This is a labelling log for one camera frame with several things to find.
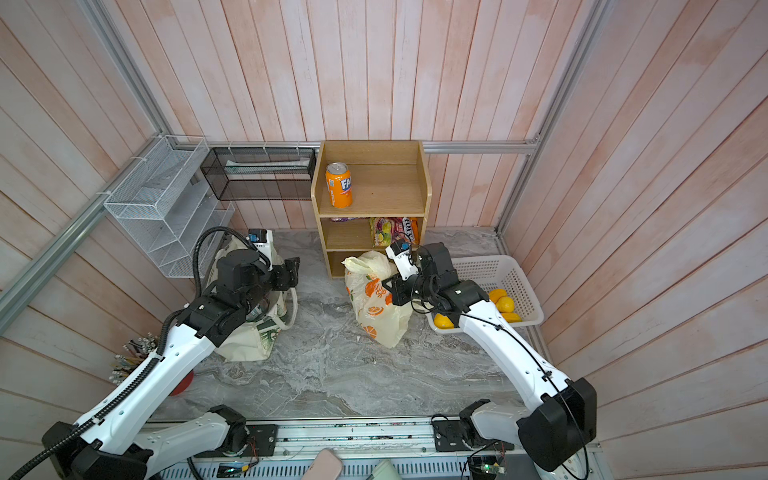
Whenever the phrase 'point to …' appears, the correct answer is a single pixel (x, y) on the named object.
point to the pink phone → (326, 465)
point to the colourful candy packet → (384, 230)
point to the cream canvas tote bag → (259, 336)
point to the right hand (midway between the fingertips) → (384, 281)
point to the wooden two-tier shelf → (370, 195)
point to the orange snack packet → (415, 224)
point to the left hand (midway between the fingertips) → (286, 265)
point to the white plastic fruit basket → (497, 272)
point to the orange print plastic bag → (375, 311)
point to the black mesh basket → (260, 173)
